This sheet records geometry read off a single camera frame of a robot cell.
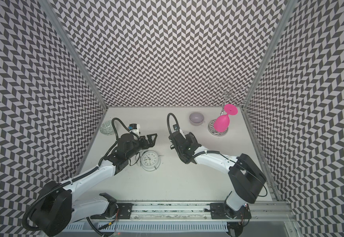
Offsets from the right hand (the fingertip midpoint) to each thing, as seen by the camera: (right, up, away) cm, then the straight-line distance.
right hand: (183, 139), depth 87 cm
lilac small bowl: (+10, +12, +19) cm, 25 cm away
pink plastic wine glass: (+21, +10, -7) cm, 25 cm away
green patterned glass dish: (-54, +6, +17) cm, 57 cm away
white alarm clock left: (-20, -13, -1) cm, 24 cm away
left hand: (-18, +2, -4) cm, 19 cm away
